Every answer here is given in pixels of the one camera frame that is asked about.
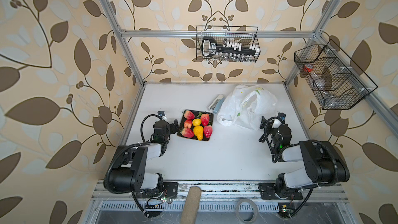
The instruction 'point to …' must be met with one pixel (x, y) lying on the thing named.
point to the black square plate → (192, 114)
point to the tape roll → (255, 211)
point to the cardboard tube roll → (189, 212)
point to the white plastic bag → (245, 106)
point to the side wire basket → (336, 81)
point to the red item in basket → (308, 67)
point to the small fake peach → (187, 123)
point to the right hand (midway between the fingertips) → (271, 120)
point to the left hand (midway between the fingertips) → (169, 119)
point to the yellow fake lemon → (196, 122)
